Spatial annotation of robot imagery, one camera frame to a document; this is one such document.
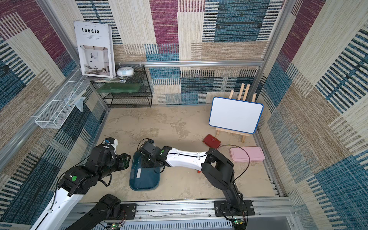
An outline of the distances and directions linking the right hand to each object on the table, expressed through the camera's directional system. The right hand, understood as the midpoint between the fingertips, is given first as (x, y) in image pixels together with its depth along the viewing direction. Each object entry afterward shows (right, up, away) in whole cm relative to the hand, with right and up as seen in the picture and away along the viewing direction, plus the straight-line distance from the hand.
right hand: (141, 163), depth 81 cm
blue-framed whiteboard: (+57, +27, +13) cm, 64 cm away
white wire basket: (-40, +27, -9) cm, 49 cm away
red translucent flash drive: (+32, -6, +5) cm, 33 cm away
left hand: (-4, +6, -10) cm, 12 cm away
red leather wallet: (+43, +10, +17) cm, 47 cm away
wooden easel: (+54, +17, +14) cm, 58 cm away
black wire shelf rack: (-9, +42, +14) cm, 45 cm away
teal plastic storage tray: (0, -10, +4) cm, 11 cm away
